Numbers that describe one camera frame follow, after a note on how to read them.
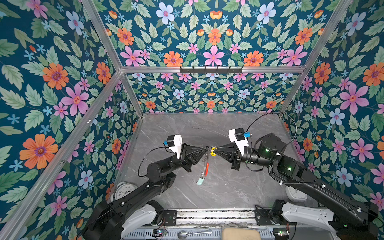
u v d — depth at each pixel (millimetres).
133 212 502
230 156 507
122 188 798
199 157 537
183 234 673
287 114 1149
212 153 542
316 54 845
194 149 528
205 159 520
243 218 750
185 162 507
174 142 493
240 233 672
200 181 635
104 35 766
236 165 490
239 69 907
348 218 384
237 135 449
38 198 466
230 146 513
